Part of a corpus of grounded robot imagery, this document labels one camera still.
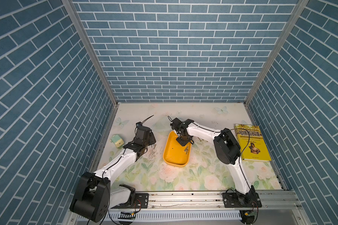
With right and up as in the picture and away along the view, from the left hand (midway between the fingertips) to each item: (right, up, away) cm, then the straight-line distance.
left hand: (154, 136), depth 88 cm
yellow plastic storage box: (+13, -13, +6) cm, 20 cm away
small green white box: (-24, -3, +1) cm, 24 cm away
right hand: (+20, -5, +9) cm, 23 cm away
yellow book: (+65, -8, +3) cm, 65 cm away
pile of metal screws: (+21, -10, +5) cm, 24 cm away
